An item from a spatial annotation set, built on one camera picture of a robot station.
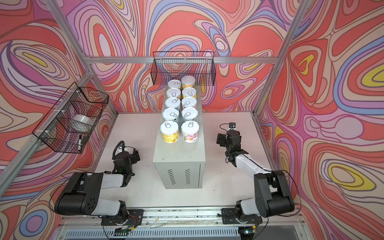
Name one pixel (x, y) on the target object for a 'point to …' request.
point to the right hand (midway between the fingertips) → (227, 137)
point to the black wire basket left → (70, 123)
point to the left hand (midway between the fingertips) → (129, 150)
